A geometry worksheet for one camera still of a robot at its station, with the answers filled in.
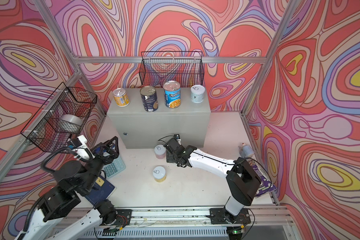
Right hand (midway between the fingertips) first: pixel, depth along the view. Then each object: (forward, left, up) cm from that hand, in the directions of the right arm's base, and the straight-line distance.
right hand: (175, 157), depth 86 cm
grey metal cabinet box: (+27, +28, -6) cm, 40 cm away
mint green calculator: (-2, +36, -5) cm, 36 cm away
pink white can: (+7, +10, -4) cm, 13 cm away
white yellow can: (-9, +9, -2) cm, 13 cm away
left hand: (-6, +24, +28) cm, 38 cm away
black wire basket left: (+2, +60, +25) cm, 65 cm away
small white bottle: (+4, -43, -2) cm, 44 cm away
